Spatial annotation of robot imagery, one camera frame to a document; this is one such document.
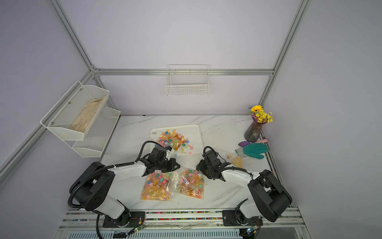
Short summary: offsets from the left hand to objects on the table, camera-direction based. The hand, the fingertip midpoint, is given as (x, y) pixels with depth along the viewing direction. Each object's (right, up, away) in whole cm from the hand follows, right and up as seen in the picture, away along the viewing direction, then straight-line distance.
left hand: (179, 167), depth 88 cm
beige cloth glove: (-50, +27, -13) cm, 58 cm away
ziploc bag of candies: (+5, -7, -4) cm, 9 cm away
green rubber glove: (+51, +9, +11) cm, 53 cm away
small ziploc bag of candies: (+36, +4, +5) cm, 37 cm away
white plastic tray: (+7, +21, +23) cm, 32 cm away
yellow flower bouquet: (+48, +32, 0) cm, 58 cm away
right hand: (+13, -2, +2) cm, 13 cm away
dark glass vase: (+48, +21, +10) cm, 53 cm away
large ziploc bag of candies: (-12, -10, -4) cm, 16 cm away
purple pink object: (+43, +13, +15) cm, 47 cm away
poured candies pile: (-4, +14, +16) cm, 22 cm away
